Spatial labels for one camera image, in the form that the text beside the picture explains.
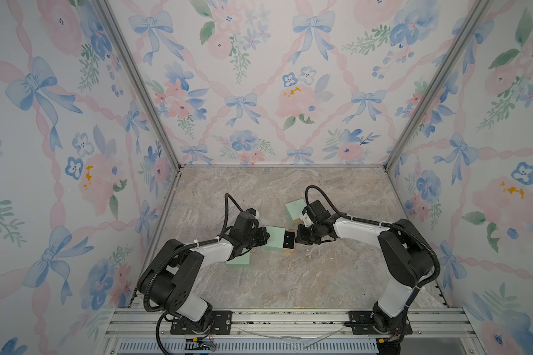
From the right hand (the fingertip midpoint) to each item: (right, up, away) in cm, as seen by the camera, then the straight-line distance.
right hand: (296, 239), depth 92 cm
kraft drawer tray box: (-3, 0, -2) cm, 4 cm away
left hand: (-10, +2, -2) cm, 11 cm away
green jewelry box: (-8, 0, -2) cm, 9 cm away
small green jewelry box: (-21, -7, -7) cm, 24 cm away
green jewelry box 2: (0, +12, +8) cm, 15 cm away
